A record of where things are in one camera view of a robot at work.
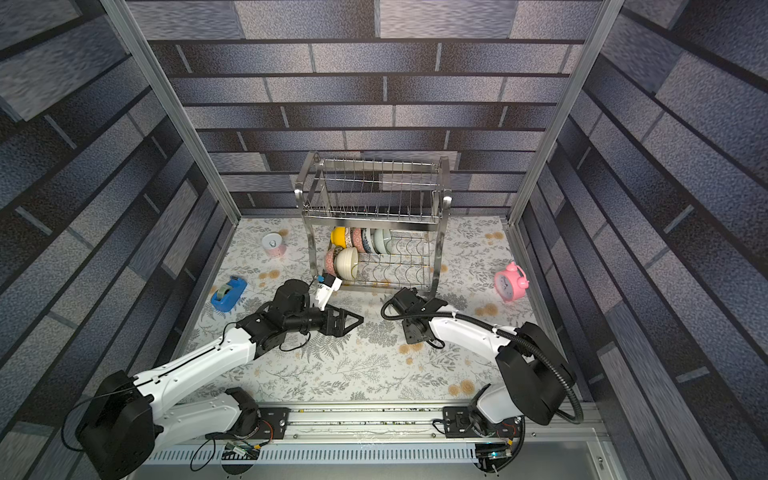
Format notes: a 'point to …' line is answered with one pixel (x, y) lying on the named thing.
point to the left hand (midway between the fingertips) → (355, 317)
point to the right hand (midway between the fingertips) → (418, 328)
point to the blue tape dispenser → (226, 296)
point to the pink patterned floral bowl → (330, 262)
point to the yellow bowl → (338, 236)
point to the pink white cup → (274, 244)
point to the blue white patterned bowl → (366, 232)
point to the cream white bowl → (346, 263)
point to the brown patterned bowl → (357, 238)
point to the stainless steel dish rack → (374, 223)
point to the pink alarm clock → (511, 284)
